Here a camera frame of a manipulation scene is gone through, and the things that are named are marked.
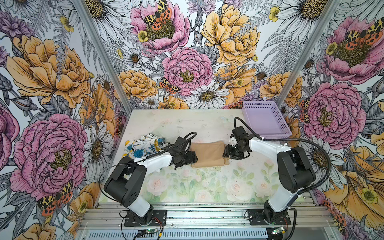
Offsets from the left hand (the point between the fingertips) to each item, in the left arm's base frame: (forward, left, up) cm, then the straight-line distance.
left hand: (191, 164), depth 89 cm
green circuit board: (-31, +19, -3) cm, 37 cm away
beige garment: (+6, -11, +1) cm, 13 cm away
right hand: (+2, -22, +1) cm, 22 cm away
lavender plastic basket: (+42, -60, -7) cm, 74 cm away
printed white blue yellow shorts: (+13, +30, 0) cm, 33 cm away
